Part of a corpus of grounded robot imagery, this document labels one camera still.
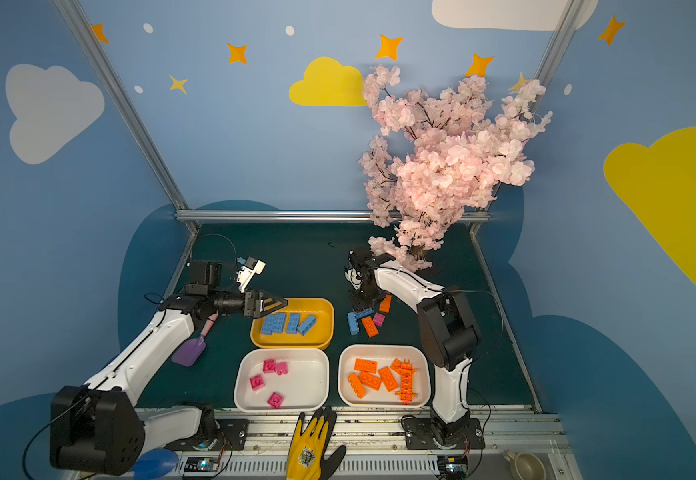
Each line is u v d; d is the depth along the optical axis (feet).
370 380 2.70
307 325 2.98
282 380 2.73
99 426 1.30
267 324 3.03
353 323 3.05
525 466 2.29
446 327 1.67
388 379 2.70
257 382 2.68
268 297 2.27
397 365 2.80
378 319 3.08
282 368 2.77
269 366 2.76
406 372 2.75
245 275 2.37
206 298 2.09
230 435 2.42
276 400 2.57
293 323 3.05
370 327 3.05
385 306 3.17
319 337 3.05
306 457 2.30
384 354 2.89
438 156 1.95
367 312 3.12
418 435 2.43
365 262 2.32
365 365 2.83
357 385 2.65
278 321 3.05
